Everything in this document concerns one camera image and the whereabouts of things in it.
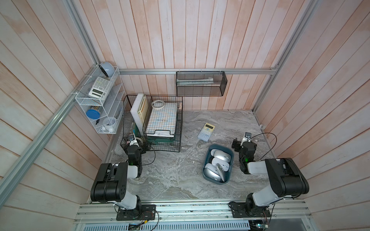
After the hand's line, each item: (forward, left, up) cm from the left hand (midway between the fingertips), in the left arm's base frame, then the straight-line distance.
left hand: (138, 141), depth 93 cm
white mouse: (-19, -52, -1) cm, 55 cm away
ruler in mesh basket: (+26, -30, +28) cm, 49 cm away
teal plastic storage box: (-12, -45, -6) cm, 47 cm away
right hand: (+2, -70, +1) cm, 70 cm away
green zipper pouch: (-1, -13, +3) cm, 13 cm away
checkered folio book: (+5, -17, +14) cm, 23 cm away
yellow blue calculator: (+11, -47, -5) cm, 48 cm away
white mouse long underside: (-15, -55, -2) cm, 57 cm away
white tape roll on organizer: (+25, -12, +14) cm, 31 cm away
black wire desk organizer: (+15, +10, -4) cm, 18 cm away
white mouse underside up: (-20, -47, -4) cm, 51 cm away
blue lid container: (+2, +19, +24) cm, 31 cm away
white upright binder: (+10, -3, +18) cm, 21 cm away
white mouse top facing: (-7, -55, -5) cm, 55 cm away
